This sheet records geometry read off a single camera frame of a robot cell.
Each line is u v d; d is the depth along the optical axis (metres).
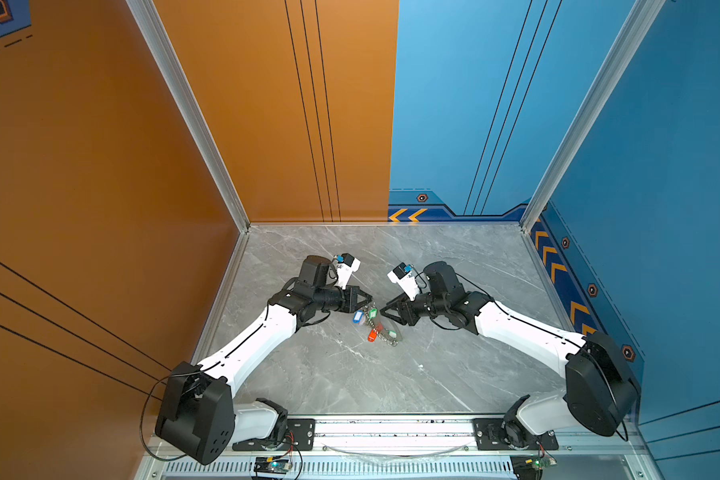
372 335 0.91
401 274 0.71
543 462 0.70
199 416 0.40
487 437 0.72
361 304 0.76
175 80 0.80
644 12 0.70
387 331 0.89
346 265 0.73
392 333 0.87
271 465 0.71
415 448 0.74
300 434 0.74
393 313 0.76
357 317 0.85
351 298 0.70
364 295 0.77
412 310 0.71
